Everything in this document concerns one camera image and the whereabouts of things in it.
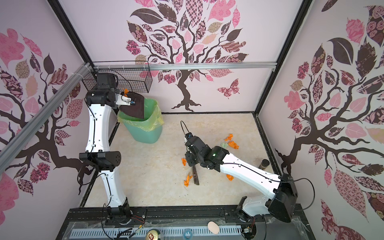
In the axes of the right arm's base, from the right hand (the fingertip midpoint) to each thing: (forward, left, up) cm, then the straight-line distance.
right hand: (188, 153), depth 76 cm
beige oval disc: (-31, -11, -18) cm, 37 cm away
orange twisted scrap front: (-8, +2, -19) cm, 20 cm away
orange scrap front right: (-6, -24, -18) cm, 30 cm away
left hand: (+24, +43, +20) cm, 54 cm away
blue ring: (-31, 0, -18) cm, 36 cm away
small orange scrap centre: (+4, +4, -18) cm, 19 cm away
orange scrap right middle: (+17, -28, -18) cm, 38 cm away
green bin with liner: (+17, +25, -1) cm, 30 cm away
